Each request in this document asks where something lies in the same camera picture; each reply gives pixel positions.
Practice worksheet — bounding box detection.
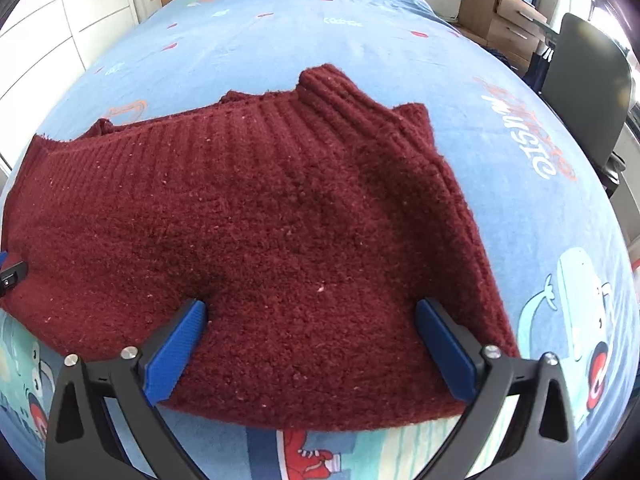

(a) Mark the dark red knit sweater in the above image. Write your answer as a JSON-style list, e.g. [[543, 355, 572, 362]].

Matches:
[[1, 64, 518, 431]]

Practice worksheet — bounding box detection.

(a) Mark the white wardrobe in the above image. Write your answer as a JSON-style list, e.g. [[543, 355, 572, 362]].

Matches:
[[0, 0, 147, 111]]

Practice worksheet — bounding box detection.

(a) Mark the black office chair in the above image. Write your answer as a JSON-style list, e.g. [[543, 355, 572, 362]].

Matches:
[[541, 13, 634, 196]]

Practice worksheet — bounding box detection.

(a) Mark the wooden drawer cabinet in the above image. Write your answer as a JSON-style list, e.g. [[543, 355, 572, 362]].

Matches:
[[456, 0, 547, 76]]

